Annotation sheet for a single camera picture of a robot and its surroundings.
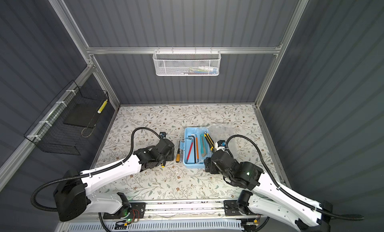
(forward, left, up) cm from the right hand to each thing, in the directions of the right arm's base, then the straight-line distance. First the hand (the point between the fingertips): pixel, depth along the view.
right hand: (211, 163), depth 73 cm
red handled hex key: (+17, +12, -16) cm, 26 cm away
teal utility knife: (+13, +4, -8) cm, 15 cm away
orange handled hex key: (+19, +8, -17) cm, 26 cm away
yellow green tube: (+24, +59, +13) cm, 65 cm away
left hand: (+10, +22, -5) cm, 25 cm away
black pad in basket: (+18, +63, +17) cm, 68 cm away
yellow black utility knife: (+18, -1, -8) cm, 19 cm away
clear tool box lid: (+30, -12, -18) cm, 37 cm away
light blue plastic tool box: (+18, +9, -16) cm, 25 cm away
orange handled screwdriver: (+11, +19, -14) cm, 26 cm away
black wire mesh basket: (+14, +71, +14) cm, 73 cm away
